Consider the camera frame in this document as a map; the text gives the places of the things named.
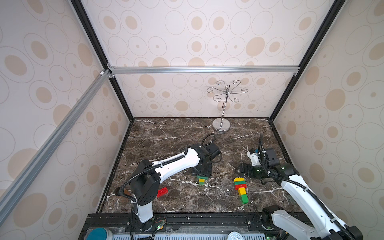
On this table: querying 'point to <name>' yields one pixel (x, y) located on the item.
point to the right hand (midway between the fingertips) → (247, 171)
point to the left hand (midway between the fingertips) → (210, 176)
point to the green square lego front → (244, 199)
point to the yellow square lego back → (239, 179)
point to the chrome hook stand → (222, 124)
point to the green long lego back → (240, 182)
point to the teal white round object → (100, 233)
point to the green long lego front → (203, 177)
